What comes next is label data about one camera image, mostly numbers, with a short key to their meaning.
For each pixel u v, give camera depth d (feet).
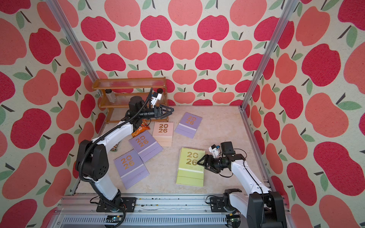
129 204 2.45
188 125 3.53
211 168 2.41
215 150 2.63
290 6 2.27
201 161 2.57
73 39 2.65
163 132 3.41
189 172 2.64
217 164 2.36
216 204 2.41
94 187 1.80
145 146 3.16
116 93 3.66
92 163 1.57
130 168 2.82
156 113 2.31
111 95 3.23
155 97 2.45
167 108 2.35
